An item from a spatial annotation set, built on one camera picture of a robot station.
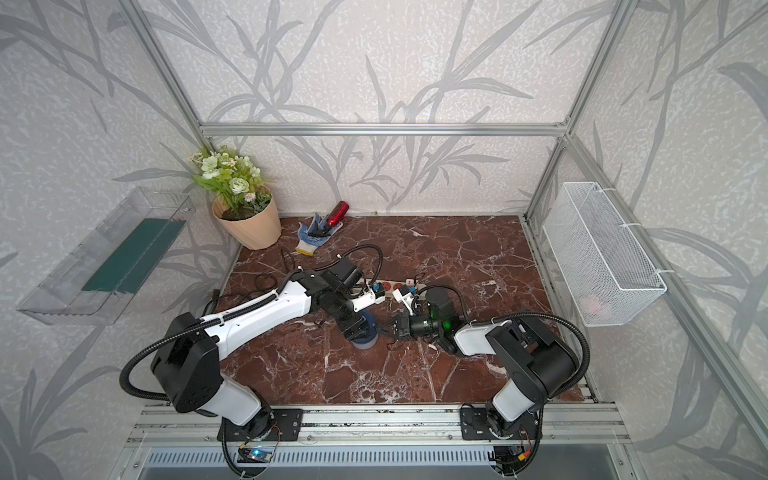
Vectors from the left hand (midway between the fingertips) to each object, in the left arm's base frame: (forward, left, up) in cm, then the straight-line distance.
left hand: (363, 322), depth 82 cm
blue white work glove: (+35, +25, -9) cm, 44 cm away
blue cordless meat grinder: (-4, -2, -2) cm, 5 cm away
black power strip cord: (+16, +53, -13) cm, 56 cm away
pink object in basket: (-2, -58, +13) cm, 59 cm away
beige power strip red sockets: (+13, -7, -3) cm, 15 cm away
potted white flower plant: (+41, +45, +7) cm, 61 cm away
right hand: (-4, -5, +2) cm, 6 cm away
